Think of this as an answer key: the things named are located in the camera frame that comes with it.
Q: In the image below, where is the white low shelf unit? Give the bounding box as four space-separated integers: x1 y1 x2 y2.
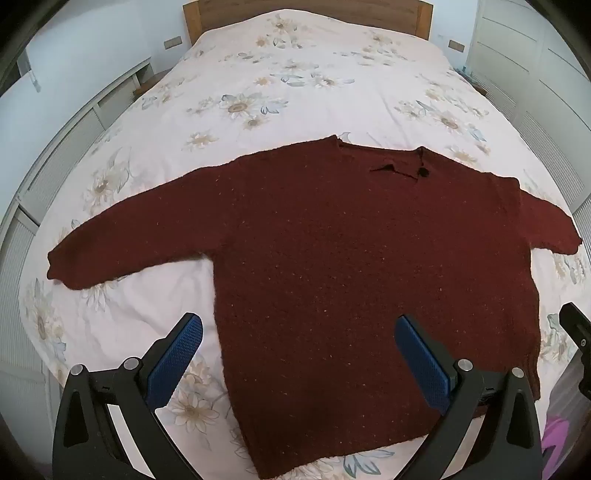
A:
0 58 154 416

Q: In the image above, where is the bed with floral sheet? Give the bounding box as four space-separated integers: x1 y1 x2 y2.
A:
17 9 591 480

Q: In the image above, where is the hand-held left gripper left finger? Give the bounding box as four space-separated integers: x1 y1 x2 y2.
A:
52 312 204 480

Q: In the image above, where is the wooden bedside table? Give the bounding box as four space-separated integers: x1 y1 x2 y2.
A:
133 71 172 96

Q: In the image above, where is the pink cloth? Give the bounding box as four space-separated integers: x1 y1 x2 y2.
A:
541 414 570 463

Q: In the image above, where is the white wardrobe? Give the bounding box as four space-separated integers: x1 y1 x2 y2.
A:
463 0 591 214

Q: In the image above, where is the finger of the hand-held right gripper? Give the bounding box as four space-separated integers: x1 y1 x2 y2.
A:
558 302 591 398

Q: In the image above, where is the dark red knit sweater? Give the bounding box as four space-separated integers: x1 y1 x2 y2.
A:
47 134 583 480

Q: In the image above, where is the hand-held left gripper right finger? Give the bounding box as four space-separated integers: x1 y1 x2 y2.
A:
395 315 544 480

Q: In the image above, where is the wooden headboard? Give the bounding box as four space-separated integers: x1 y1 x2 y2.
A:
182 0 435 45

